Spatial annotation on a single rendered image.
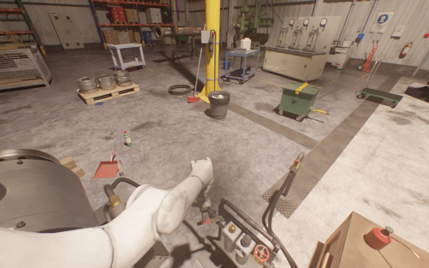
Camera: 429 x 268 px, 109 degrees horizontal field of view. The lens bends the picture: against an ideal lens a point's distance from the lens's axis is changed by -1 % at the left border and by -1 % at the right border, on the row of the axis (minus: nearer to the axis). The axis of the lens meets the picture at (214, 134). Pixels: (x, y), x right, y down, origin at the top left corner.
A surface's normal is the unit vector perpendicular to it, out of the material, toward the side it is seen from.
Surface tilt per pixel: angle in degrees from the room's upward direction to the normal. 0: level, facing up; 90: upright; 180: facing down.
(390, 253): 0
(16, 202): 25
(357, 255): 0
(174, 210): 75
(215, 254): 0
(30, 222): 33
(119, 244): 62
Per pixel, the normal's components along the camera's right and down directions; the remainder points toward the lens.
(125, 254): 0.96, -0.11
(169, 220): 0.85, 0.07
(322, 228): 0.02, -0.83
